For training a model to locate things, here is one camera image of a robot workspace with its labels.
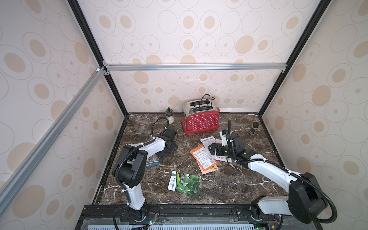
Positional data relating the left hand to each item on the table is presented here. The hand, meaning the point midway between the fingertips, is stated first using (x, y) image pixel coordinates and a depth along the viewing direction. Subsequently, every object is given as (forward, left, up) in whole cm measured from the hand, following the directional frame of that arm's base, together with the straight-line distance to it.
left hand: (175, 149), depth 95 cm
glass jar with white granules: (+26, +5, +8) cm, 28 cm away
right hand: (-2, -28, +9) cm, 29 cm away
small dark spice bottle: (+16, -56, +7) cm, 58 cm away
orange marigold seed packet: (-8, -20, -2) cm, 22 cm away
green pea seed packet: (-21, -7, -2) cm, 22 cm away
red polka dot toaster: (+17, -16, +15) cm, 28 cm away
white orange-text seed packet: (-5, -30, -1) cm, 30 cm away
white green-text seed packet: (+9, -23, -2) cm, 24 cm away
